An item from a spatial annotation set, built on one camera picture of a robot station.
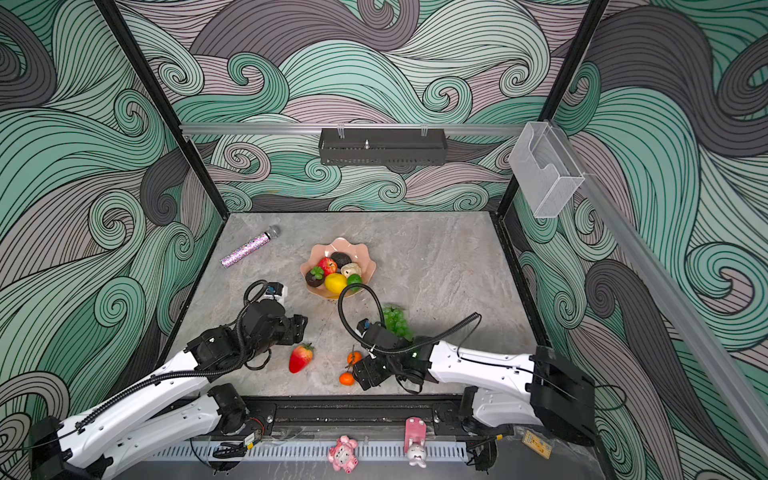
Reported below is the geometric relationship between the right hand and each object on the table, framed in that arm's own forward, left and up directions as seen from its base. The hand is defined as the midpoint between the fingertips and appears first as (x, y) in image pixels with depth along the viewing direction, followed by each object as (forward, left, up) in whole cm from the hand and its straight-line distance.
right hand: (364, 370), depth 77 cm
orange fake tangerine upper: (+4, +3, -2) cm, 6 cm away
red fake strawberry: (+3, +18, -1) cm, 18 cm away
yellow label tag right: (-15, -42, -3) cm, 44 cm away
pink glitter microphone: (+43, +44, -2) cm, 61 cm away
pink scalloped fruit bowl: (+38, +3, -2) cm, 39 cm away
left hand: (+11, +18, +9) cm, 22 cm away
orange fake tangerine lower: (-2, +5, -2) cm, 5 cm away
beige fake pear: (+31, +6, +2) cm, 31 cm away
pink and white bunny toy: (-15, -13, -5) cm, 20 cm away
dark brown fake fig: (+27, +17, +3) cm, 32 cm away
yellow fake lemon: (+26, +10, +1) cm, 28 cm away
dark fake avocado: (+35, +10, +2) cm, 36 cm away
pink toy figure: (-18, +4, 0) cm, 19 cm away
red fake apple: (+32, +13, +1) cm, 35 cm away
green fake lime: (+25, +4, +4) cm, 26 cm away
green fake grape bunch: (+14, -8, 0) cm, 16 cm away
